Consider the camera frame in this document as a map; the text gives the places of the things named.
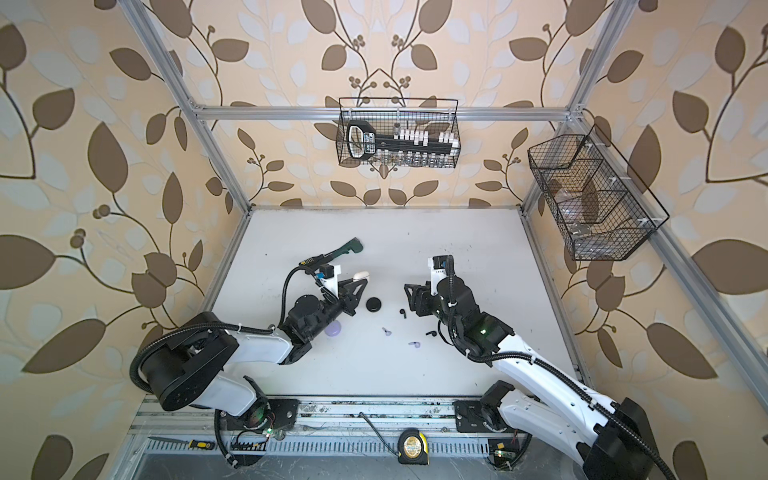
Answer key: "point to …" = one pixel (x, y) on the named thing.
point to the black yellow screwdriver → (312, 260)
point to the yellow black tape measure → (414, 447)
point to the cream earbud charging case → (362, 275)
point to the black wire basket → (604, 210)
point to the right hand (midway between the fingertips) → (416, 288)
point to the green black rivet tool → (355, 245)
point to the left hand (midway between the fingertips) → (365, 278)
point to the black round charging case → (373, 304)
